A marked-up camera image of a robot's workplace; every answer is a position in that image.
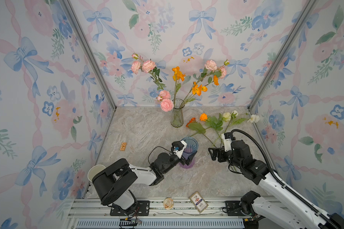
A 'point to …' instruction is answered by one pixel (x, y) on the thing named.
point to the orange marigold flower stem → (193, 124)
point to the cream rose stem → (227, 117)
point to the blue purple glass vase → (192, 147)
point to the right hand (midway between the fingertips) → (216, 147)
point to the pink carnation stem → (166, 104)
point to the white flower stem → (253, 118)
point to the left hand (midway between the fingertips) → (191, 145)
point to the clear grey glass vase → (177, 117)
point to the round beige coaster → (168, 203)
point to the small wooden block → (123, 146)
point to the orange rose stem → (213, 122)
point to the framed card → (198, 202)
